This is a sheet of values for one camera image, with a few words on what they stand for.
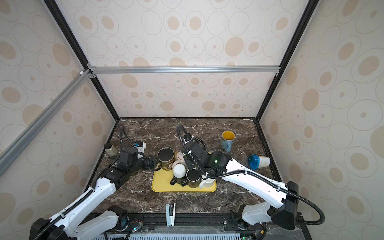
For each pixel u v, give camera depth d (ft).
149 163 2.34
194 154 1.61
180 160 2.78
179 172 2.67
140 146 2.35
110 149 3.02
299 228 2.39
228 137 3.20
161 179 2.87
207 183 2.64
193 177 2.62
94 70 2.94
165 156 2.84
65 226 1.31
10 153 1.69
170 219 2.40
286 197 1.30
